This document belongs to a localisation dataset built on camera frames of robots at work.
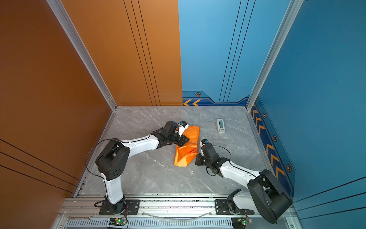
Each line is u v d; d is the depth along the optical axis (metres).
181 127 0.81
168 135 0.73
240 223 0.70
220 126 1.03
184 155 0.91
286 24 0.75
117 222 0.71
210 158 0.67
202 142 0.81
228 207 0.64
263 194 0.42
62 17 0.72
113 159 0.50
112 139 0.53
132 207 0.74
